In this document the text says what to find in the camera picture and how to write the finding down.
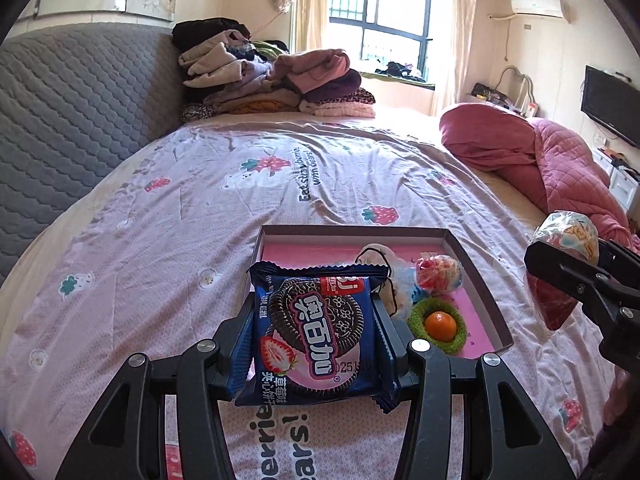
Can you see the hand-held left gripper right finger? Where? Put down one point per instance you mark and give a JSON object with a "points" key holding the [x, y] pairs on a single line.
{"points": [[392, 360]]}

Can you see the dark bag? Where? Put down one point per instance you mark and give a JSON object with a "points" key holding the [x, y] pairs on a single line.
{"points": [[487, 92]]}

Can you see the strawberry printed bedsheet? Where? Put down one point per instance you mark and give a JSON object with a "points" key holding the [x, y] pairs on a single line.
{"points": [[200, 185]]}

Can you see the blue cookie packet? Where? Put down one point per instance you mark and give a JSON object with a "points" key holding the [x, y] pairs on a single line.
{"points": [[310, 330]]}

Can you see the white air conditioner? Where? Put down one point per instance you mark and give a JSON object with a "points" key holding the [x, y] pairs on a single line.
{"points": [[537, 7]]}

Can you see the shallow grey cardboard box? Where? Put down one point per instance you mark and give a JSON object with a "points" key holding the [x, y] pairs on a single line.
{"points": [[480, 285]]}

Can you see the grey quilted headboard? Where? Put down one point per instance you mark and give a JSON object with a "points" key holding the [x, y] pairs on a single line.
{"points": [[75, 125]]}

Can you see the pink quilt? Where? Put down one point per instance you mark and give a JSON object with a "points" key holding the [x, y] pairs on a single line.
{"points": [[550, 160]]}

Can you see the barred window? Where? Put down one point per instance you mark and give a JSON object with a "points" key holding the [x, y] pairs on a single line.
{"points": [[380, 0]]}

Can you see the person's right hand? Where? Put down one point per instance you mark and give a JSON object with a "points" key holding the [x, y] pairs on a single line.
{"points": [[622, 395]]}

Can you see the cream curtain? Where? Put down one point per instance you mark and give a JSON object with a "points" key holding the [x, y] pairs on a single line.
{"points": [[455, 35], [305, 5]]}

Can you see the toy egg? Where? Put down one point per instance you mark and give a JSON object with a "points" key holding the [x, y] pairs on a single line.
{"points": [[440, 274], [570, 237]]}

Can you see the white drawer cabinet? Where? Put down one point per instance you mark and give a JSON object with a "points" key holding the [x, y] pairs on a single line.
{"points": [[620, 180]]}

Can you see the air conditioner pipe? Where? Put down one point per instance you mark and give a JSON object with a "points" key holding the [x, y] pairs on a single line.
{"points": [[507, 35]]}

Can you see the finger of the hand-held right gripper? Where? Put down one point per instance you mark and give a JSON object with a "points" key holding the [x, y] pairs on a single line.
{"points": [[622, 262], [575, 275]]}

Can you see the black television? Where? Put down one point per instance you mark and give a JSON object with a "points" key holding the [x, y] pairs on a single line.
{"points": [[607, 105]]}

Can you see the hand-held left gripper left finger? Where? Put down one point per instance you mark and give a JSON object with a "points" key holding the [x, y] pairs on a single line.
{"points": [[240, 360]]}

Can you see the pile of folded clothes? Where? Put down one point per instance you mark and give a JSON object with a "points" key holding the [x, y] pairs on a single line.
{"points": [[270, 80]]}

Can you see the dark clothes on windowsill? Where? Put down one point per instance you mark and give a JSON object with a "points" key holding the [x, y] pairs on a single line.
{"points": [[400, 72]]}

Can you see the orange tangerine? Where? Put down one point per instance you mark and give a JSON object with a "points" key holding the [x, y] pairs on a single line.
{"points": [[441, 325]]}

